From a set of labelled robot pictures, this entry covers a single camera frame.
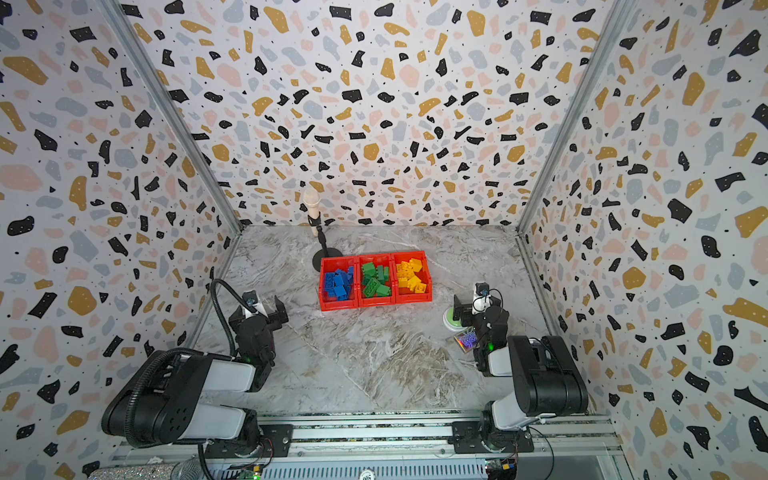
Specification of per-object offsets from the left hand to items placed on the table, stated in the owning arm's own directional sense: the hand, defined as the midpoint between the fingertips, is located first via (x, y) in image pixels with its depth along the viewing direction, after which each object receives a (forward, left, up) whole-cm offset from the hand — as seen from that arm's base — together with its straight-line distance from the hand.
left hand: (261, 298), depth 87 cm
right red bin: (+7, -42, -10) cm, 44 cm away
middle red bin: (+21, -35, -8) cm, 42 cm away
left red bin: (+11, -20, -8) cm, 24 cm away
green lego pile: (+11, -32, -7) cm, 35 cm away
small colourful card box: (-9, -60, -10) cm, 62 cm away
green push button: (-3, -56, -11) cm, 57 cm away
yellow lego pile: (+13, -43, -9) cm, 46 cm away
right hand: (+3, -63, -1) cm, 63 cm away
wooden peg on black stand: (+22, -15, +19) cm, 33 cm away
